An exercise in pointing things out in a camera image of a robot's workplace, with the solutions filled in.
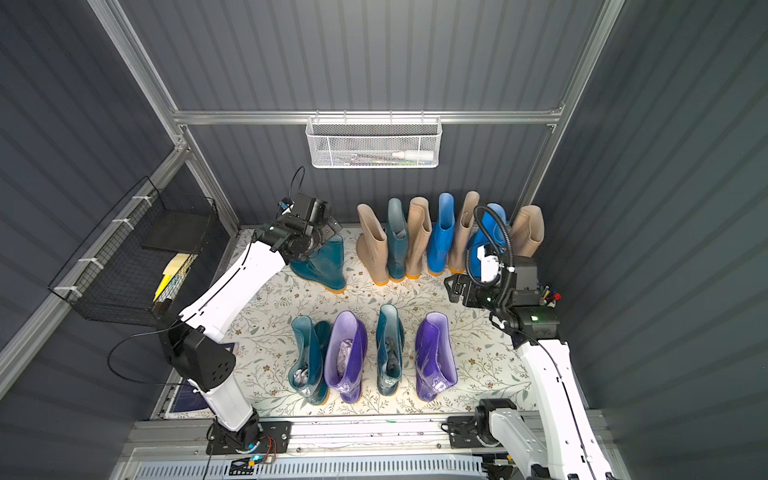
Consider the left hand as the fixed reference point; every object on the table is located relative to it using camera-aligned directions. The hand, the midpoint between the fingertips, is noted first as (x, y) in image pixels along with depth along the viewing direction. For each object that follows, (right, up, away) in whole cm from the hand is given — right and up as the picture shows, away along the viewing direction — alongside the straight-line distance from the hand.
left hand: (331, 231), depth 80 cm
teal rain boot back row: (+18, -3, +3) cm, 18 cm away
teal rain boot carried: (-4, -10, +12) cm, 16 cm away
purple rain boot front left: (+6, -30, -10) cm, 32 cm away
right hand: (+35, -13, -8) cm, 38 cm away
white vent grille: (+28, -57, -10) cm, 65 cm away
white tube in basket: (+23, +25, +13) cm, 36 cm away
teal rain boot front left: (-2, -32, -17) cm, 37 cm away
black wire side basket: (-47, -8, -6) cm, 48 cm away
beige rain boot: (+11, -4, +4) cm, 12 cm away
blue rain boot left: (+31, -1, +5) cm, 31 cm away
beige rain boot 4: (+58, +1, +10) cm, 59 cm away
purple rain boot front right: (+25, -28, -20) cm, 43 cm away
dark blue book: (-38, -45, -1) cm, 59 cm away
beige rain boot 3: (+37, 0, +7) cm, 38 cm away
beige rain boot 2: (+25, +1, +10) cm, 27 cm away
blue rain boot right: (+48, 0, +11) cm, 49 cm away
